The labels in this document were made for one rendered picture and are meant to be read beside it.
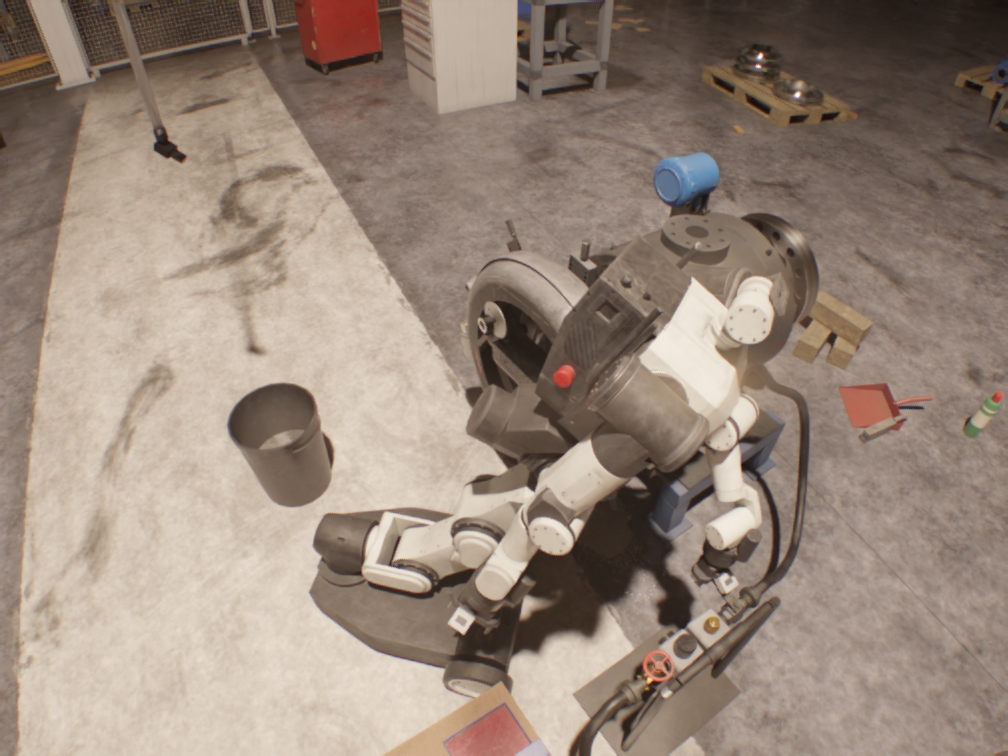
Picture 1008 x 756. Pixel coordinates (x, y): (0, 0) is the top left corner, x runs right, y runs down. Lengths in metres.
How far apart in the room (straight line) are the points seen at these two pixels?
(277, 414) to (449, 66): 3.61
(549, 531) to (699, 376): 0.34
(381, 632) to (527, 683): 0.46
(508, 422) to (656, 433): 0.42
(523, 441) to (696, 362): 0.39
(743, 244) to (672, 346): 1.12
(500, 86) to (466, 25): 0.62
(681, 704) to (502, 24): 4.83
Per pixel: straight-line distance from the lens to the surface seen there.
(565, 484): 0.93
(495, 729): 1.42
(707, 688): 2.02
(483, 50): 5.35
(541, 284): 1.52
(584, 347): 0.97
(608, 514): 2.22
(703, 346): 0.96
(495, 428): 1.16
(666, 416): 0.80
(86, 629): 2.43
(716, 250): 1.84
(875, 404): 3.02
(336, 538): 1.81
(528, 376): 1.67
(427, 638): 1.82
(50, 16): 8.41
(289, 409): 2.32
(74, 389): 3.28
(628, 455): 0.84
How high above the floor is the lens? 1.86
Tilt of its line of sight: 45 degrees down
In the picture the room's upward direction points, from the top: straight up
